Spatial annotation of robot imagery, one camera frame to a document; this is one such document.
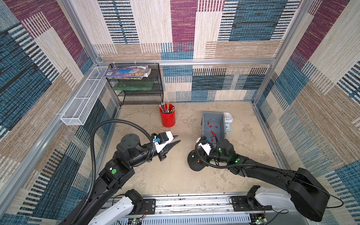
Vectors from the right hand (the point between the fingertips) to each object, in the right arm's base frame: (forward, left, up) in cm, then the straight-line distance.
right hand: (195, 153), depth 79 cm
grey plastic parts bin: (+27, -16, -11) cm, 33 cm away
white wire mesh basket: (+13, +58, +23) cm, 64 cm away
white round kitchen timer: (+33, -28, -9) cm, 44 cm away
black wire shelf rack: (+55, +34, 0) cm, 65 cm away
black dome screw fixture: (-4, 0, -3) cm, 5 cm away
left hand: (-4, +9, +24) cm, 26 cm away
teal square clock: (+24, -26, -10) cm, 37 cm away
